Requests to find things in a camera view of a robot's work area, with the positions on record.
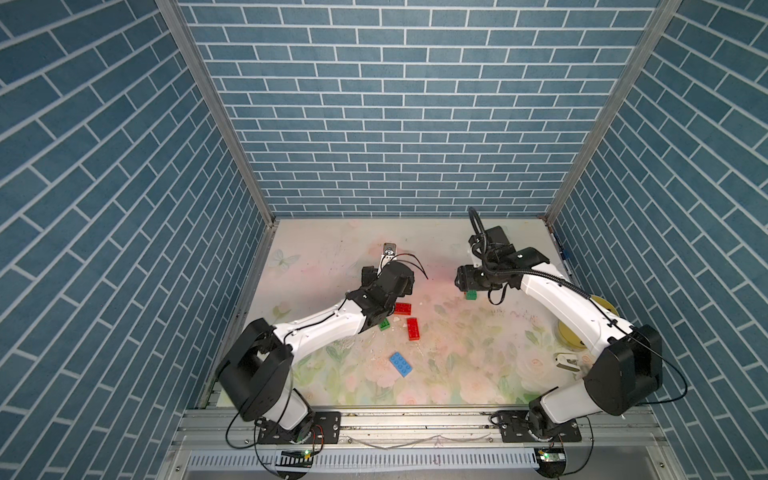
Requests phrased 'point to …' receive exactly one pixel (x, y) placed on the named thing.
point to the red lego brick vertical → (413, 329)
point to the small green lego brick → (385, 324)
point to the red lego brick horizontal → (403, 308)
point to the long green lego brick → (471, 295)
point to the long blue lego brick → (401, 365)
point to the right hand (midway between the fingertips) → (468, 279)
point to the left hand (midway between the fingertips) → (399, 272)
